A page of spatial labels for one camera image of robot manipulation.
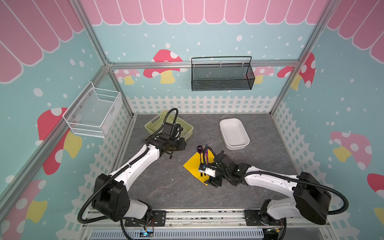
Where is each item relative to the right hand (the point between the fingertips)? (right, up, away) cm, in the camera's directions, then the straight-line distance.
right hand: (206, 174), depth 82 cm
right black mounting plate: (+23, -19, -8) cm, 31 cm away
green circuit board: (-30, -26, -10) cm, 41 cm away
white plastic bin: (+22, +22, +24) cm, 39 cm away
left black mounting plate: (-25, -20, -8) cm, 33 cm away
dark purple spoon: (-3, +12, +14) cm, 19 cm away
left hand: (-13, +15, +1) cm, 20 cm away
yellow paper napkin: (-8, +2, +9) cm, 12 cm away
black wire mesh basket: (+5, +62, +15) cm, 64 cm away
